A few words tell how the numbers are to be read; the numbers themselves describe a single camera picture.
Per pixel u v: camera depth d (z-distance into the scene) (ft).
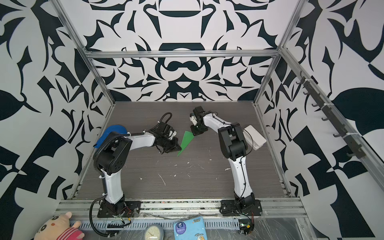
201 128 2.93
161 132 2.64
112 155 1.70
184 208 2.49
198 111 2.80
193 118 3.13
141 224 2.34
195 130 3.08
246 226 2.34
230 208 2.45
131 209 2.42
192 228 2.14
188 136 3.26
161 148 2.74
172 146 2.80
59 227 2.07
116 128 3.49
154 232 2.13
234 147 1.97
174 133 3.08
